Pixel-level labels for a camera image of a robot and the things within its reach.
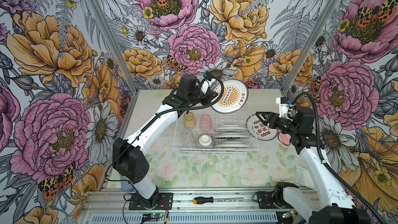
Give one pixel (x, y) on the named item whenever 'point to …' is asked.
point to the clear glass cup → (186, 137)
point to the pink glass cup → (205, 123)
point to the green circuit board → (151, 216)
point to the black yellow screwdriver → (198, 200)
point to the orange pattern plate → (235, 95)
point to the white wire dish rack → (212, 130)
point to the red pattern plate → (259, 130)
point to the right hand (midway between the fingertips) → (258, 118)
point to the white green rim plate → (231, 128)
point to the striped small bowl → (205, 140)
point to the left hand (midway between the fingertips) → (215, 97)
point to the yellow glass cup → (189, 121)
